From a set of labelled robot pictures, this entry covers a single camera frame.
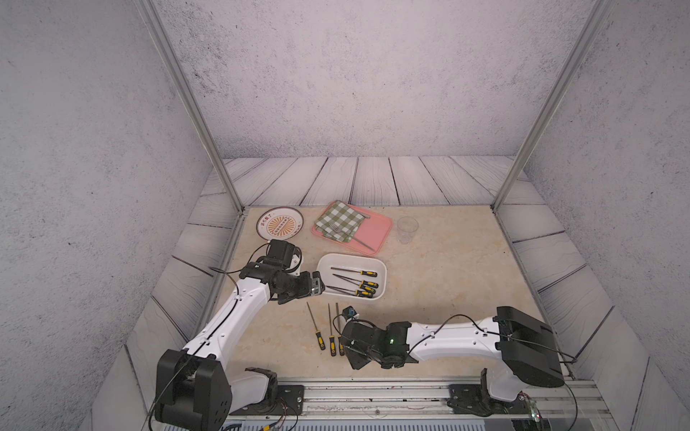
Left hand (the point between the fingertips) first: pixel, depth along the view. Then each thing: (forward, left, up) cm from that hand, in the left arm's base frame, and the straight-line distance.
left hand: (316, 289), depth 82 cm
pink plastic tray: (+31, -19, -13) cm, 39 cm away
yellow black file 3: (+5, -13, -11) cm, 18 cm away
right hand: (-16, -10, -8) cm, 20 cm away
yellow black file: (+12, -18, -12) cm, 24 cm away
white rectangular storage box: (+12, -11, -12) cm, 20 cm away
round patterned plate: (+38, +19, -12) cm, 44 cm away
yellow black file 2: (+8, -17, -12) cm, 22 cm away
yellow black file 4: (-8, 0, -12) cm, 15 cm away
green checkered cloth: (+38, -6, -11) cm, 40 cm away
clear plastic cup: (+33, -34, -10) cm, 48 cm away
